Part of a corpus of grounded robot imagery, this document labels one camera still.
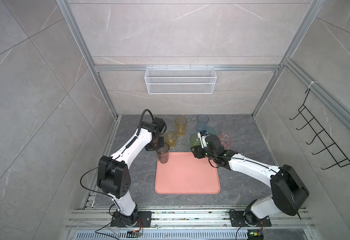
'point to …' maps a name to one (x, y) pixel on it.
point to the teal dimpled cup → (211, 130)
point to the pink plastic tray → (185, 174)
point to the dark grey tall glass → (163, 154)
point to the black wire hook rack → (341, 160)
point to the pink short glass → (226, 140)
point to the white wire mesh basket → (180, 80)
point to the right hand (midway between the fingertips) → (194, 147)
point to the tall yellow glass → (181, 122)
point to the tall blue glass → (202, 120)
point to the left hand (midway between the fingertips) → (157, 144)
